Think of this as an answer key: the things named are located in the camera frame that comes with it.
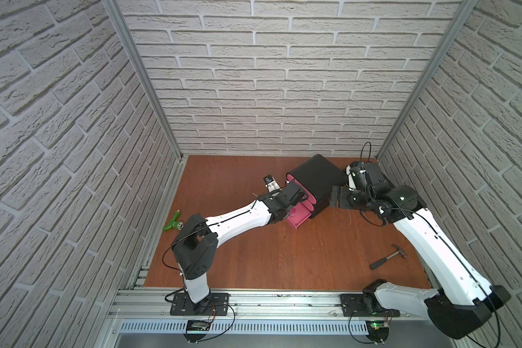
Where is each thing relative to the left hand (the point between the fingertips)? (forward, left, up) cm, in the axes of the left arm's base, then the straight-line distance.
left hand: (291, 194), depth 86 cm
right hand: (-9, -16, +12) cm, 22 cm away
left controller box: (-42, +33, -16) cm, 56 cm away
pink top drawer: (-2, -7, +2) cm, 8 cm away
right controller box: (-44, -27, -15) cm, 54 cm away
